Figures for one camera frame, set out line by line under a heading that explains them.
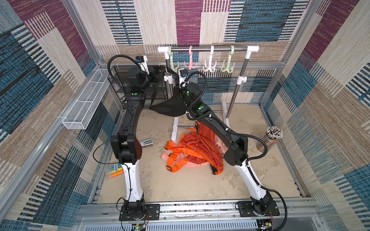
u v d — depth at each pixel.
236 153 0.58
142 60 0.70
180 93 0.73
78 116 0.91
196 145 0.89
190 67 0.75
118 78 0.99
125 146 0.55
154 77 0.74
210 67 0.76
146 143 0.99
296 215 0.73
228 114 1.02
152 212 0.74
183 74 0.66
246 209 0.73
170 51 0.68
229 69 0.75
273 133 0.81
